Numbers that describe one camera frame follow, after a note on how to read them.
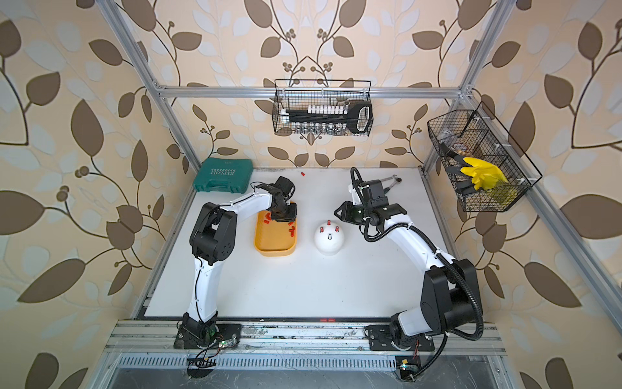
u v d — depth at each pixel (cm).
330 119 85
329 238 85
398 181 116
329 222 88
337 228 87
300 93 91
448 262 44
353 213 75
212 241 57
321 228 87
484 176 69
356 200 77
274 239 97
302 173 120
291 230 99
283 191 83
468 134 85
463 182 65
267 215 102
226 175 112
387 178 116
